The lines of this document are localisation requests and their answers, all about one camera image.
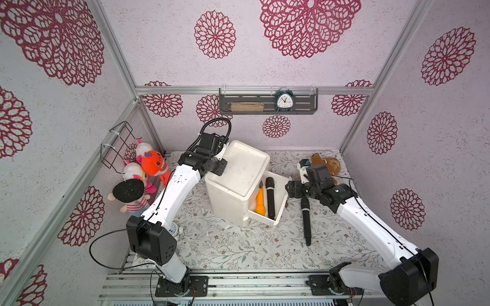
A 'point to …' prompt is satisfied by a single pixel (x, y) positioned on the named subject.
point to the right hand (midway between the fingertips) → (293, 183)
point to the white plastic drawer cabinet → (229, 195)
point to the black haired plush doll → (131, 192)
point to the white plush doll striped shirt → (132, 170)
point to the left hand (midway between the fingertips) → (217, 164)
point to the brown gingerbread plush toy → (334, 165)
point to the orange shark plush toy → (152, 163)
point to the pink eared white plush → (141, 148)
